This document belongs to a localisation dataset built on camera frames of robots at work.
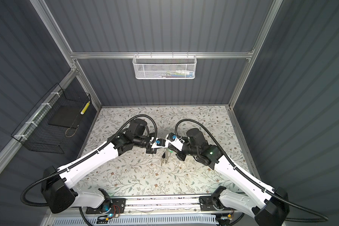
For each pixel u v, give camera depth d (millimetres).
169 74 931
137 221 769
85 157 460
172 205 754
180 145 622
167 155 922
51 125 735
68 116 760
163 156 912
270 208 383
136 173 851
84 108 812
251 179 428
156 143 588
